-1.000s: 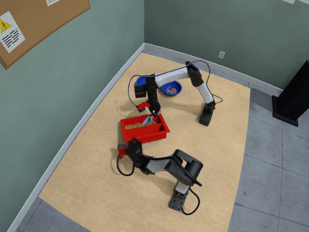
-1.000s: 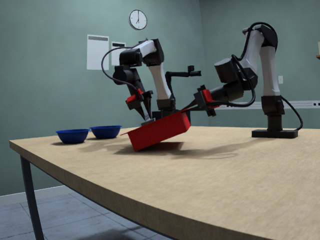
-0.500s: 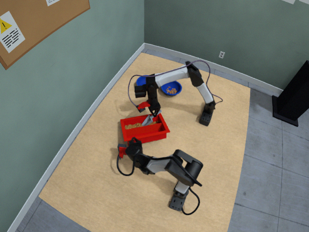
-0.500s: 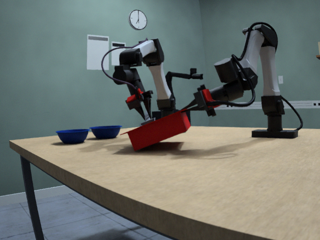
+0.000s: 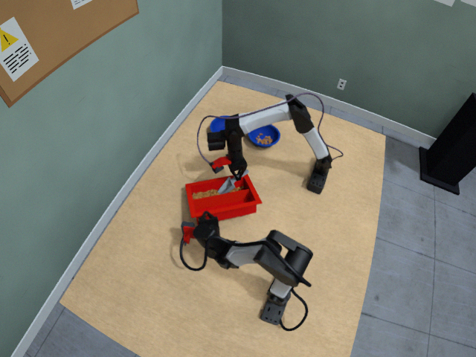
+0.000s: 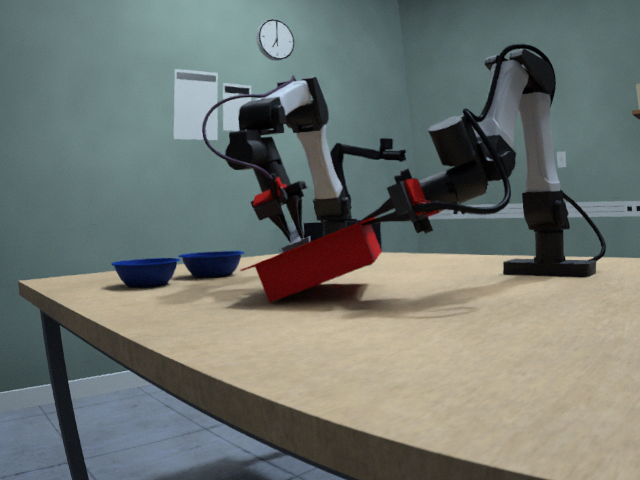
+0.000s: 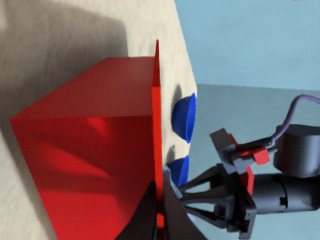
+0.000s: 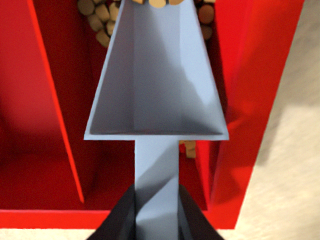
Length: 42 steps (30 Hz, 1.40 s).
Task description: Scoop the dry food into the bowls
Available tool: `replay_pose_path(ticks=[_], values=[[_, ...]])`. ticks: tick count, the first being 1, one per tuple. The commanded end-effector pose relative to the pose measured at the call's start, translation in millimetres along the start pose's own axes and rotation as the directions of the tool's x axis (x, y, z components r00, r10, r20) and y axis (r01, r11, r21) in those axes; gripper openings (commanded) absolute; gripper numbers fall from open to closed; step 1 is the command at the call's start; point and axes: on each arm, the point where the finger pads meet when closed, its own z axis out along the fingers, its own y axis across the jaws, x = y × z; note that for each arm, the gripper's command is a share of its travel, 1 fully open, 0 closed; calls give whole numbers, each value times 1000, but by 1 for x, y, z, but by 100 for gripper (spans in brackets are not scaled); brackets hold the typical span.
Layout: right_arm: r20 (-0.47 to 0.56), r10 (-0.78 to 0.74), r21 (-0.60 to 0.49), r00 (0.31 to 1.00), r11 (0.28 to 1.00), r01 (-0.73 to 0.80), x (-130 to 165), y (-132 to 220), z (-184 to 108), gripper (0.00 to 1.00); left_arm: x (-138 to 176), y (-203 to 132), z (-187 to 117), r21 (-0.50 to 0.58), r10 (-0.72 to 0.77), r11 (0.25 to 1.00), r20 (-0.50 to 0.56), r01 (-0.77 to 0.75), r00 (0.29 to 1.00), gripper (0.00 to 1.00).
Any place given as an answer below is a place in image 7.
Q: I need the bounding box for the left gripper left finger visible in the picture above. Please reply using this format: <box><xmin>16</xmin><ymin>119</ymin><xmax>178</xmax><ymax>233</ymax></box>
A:
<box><xmin>114</xmin><ymin>181</ymin><xmax>158</xmax><ymax>240</ymax></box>

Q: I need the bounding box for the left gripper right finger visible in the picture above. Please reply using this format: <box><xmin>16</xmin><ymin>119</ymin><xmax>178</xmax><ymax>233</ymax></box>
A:
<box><xmin>163</xmin><ymin>181</ymin><xmax>208</xmax><ymax>240</ymax></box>

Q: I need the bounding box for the blue bowl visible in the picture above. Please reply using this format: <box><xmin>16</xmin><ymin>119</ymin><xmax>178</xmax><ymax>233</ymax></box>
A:
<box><xmin>172</xmin><ymin>93</ymin><xmax>196</xmax><ymax>144</ymax></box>
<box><xmin>168</xmin><ymin>155</ymin><xmax>189</xmax><ymax>187</ymax></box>

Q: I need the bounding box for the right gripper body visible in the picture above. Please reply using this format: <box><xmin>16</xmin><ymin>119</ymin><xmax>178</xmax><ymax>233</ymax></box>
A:
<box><xmin>216</xmin><ymin>133</ymin><xmax>286</xmax><ymax>240</ymax></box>

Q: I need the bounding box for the red box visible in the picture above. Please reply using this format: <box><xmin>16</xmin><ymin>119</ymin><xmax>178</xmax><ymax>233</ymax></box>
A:
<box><xmin>9</xmin><ymin>40</ymin><xmax>163</xmax><ymax>240</ymax></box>

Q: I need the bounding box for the grey scoop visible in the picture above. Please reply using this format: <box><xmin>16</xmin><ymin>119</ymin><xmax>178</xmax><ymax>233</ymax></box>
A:
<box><xmin>162</xmin><ymin>164</ymin><xmax>196</xmax><ymax>221</ymax></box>

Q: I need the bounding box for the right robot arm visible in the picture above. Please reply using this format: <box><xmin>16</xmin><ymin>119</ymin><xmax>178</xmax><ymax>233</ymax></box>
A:
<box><xmin>209</xmin><ymin>124</ymin><xmax>320</xmax><ymax>213</ymax></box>

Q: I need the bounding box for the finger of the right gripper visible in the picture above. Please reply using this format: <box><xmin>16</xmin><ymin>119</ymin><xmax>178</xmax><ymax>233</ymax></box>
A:
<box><xmin>177</xmin><ymin>166</ymin><xmax>220</xmax><ymax>197</ymax></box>
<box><xmin>179</xmin><ymin>186</ymin><xmax>231</xmax><ymax>229</ymax></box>

